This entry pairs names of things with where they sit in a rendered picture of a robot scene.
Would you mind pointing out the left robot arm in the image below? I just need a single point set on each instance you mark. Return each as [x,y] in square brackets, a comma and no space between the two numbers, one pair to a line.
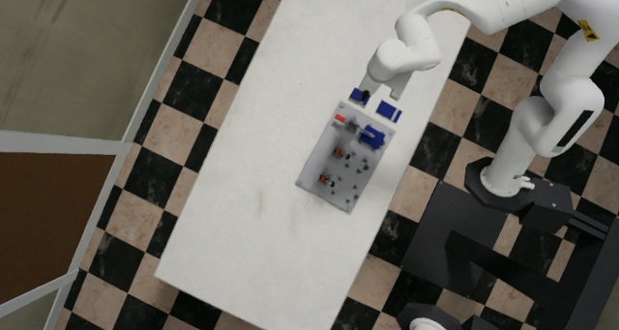
[424,324]

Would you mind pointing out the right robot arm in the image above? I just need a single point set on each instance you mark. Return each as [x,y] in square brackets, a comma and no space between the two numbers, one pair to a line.
[570,95]

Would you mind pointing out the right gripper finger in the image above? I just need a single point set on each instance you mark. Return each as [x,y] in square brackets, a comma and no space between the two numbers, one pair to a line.
[364,95]

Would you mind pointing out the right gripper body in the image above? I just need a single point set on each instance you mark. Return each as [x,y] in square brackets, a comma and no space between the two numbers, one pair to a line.
[368,84]

